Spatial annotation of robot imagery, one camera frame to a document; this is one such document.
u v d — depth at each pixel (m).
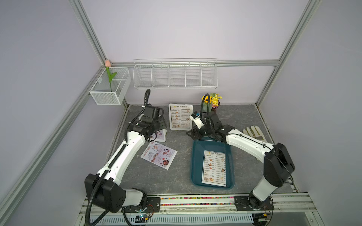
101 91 0.83
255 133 1.02
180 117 0.97
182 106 0.94
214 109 0.89
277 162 0.44
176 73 1.04
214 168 0.85
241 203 0.73
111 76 0.90
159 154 0.92
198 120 0.75
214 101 0.89
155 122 0.69
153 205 0.73
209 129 0.66
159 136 0.94
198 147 0.95
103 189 0.38
